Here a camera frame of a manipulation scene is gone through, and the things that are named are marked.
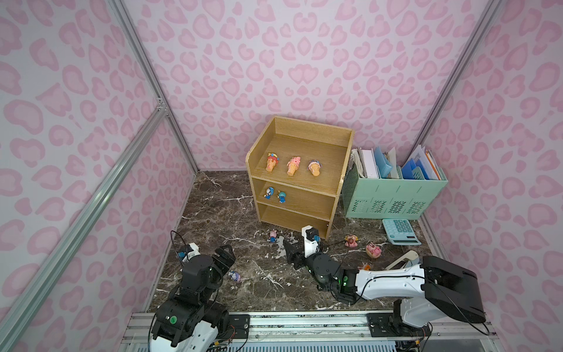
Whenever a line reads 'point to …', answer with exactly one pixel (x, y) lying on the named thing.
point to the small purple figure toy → (234, 276)
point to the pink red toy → (367, 268)
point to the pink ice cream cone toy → (292, 165)
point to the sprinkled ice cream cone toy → (272, 160)
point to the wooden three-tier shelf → (297, 170)
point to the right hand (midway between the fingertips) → (292, 240)
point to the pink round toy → (373, 250)
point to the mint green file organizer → (386, 198)
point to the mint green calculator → (400, 232)
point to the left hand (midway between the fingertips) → (227, 250)
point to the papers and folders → (374, 163)
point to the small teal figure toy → (282, 196)
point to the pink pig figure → (351, 240)
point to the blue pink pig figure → (273, 236)
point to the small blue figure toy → (269, 192)
